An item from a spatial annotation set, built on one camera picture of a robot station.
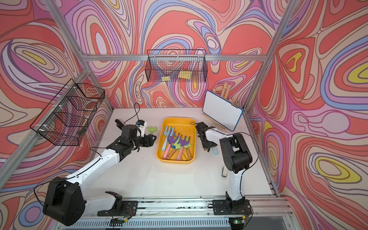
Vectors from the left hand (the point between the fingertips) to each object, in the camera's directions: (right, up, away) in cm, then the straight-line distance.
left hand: (153, 137), depth 84 cm
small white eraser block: (+42, -20, -2) cm, 47 cm away
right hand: (+39, -8, +13) cm, 42 cm away
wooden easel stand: (+44, +28, +7) cm, 53 cm away
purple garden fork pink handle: (+10, -4, +14) cm, 18 cm away
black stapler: (-30, +8, +20) cm, 37 cm away
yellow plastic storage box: (+20, +5, +24) cm, 31 cm away
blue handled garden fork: (+6, 0, +17) cm, 18 cm away
